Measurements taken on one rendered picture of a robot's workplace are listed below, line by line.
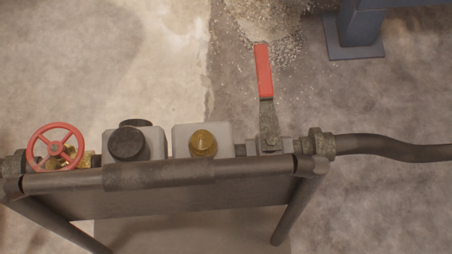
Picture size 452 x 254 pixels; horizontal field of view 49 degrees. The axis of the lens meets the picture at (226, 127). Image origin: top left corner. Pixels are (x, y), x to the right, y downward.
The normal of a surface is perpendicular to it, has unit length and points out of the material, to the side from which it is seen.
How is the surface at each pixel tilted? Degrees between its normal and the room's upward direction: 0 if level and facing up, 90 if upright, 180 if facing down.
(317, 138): 9
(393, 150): 58
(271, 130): 0
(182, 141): 0
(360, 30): 90
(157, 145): 0
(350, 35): 90
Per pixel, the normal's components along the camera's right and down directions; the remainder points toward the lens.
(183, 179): 0.06, 0.49
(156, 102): 0.00, -0.37
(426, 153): 0.62, -0.10
